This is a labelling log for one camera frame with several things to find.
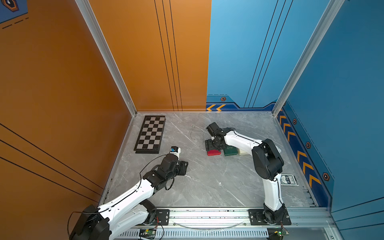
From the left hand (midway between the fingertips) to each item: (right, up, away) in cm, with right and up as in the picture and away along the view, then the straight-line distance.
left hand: (187, 161), depth 83 cm
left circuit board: (-18, -32, -12) cm, 39 cm away
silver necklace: (+2, +20, +29) cm, 35 cm away
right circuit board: (+43, -31, -13) cm, 55 cm away
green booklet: (+27, +4, +11) cm, 29 cm away
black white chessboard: (-27, +14, +19) cm, 36 cm away
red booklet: (+16, +3, +9) cm, 19 cm away
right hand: (+16, +6, +15) cm, 22 cm away
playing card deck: (+57, -11, 0) cm, 58 cm away
